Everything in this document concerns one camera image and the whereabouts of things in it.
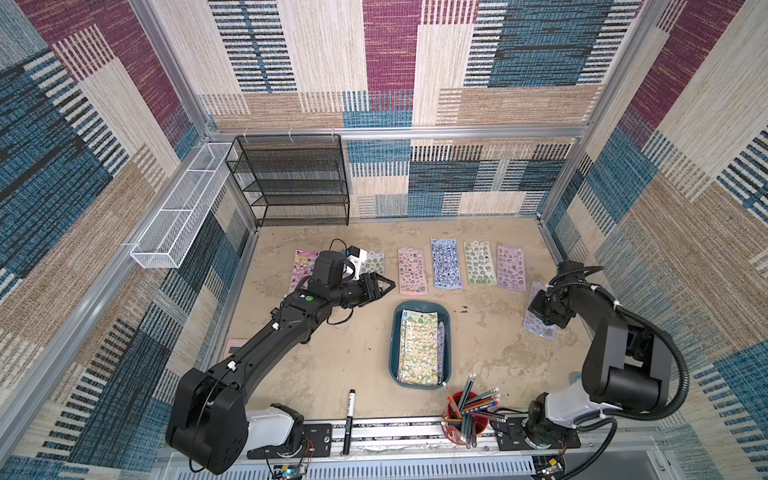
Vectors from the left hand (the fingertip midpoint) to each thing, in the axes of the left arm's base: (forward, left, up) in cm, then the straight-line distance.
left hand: (391, 287), depth 77 cm
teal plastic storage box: (-8, -15, -18) cm, 24 cm away
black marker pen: (-25, +11, -20) cm, 34 cm away
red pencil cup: (-28, -16, -13) cm, 34 cm away
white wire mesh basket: (+6, +53, +13) cm, 55 cm away
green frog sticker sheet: (+23, -32, -20) cm, 44 cm away
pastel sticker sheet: (-1, -43, -20) cm, 47 cm away
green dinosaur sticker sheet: (+24, +6, -20) cm, 32 cm away
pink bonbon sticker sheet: (+18, -8, -21) cm, 28 cm away
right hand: (0, -44, -17) cm, 48 cm away
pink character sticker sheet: (+20, -42, -20) cm, 51 cm away
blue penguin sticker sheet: (+23, -20, -20) cm, 37 cm away
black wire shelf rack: (+49, +35, -3) cm, 60 cm away
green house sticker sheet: (-11, -7, -19) cm, 23 cm away
